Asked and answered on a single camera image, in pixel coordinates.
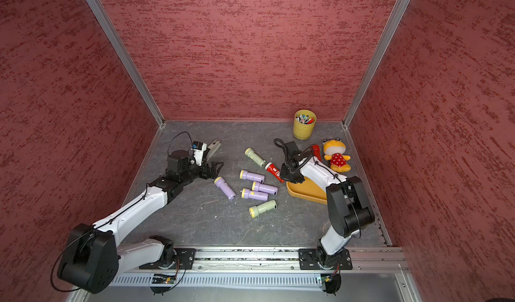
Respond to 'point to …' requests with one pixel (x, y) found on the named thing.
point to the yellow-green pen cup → (304, 121)
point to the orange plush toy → (334, 150)
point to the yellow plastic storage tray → (309, 190)
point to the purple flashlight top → (245, 174)
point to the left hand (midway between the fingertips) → (214, 165)
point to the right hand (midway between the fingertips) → (285, 180)
